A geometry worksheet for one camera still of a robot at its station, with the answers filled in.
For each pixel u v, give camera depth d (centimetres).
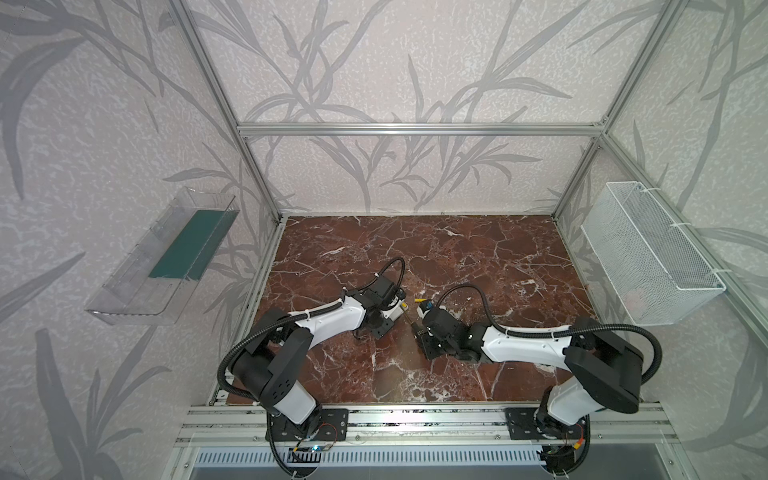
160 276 64
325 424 73
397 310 83
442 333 66
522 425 73
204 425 75
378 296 72
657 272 62
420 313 80
